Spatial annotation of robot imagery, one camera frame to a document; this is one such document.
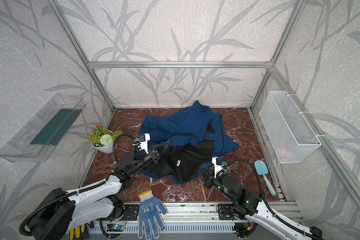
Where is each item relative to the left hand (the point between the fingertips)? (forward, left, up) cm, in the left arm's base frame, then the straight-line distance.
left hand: (169, 142), depth 72 cm
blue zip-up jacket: (+10, -9, -16) cm, 21 cm away
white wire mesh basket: (-2, -52, +12) cm, 53 cm away
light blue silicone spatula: (-5, -53, -22) cm, 57 cm away
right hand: (-7, -16, -10) cm, 20 cm away
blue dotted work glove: (-26, +10, -23) cm, 37 cm away
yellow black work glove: (-35, +38, -21) cm, 56 cm away
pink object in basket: (-3, -56, -2) cm, 56 cm away
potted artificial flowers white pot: (+6, +39, -9) cm, 41 cm away
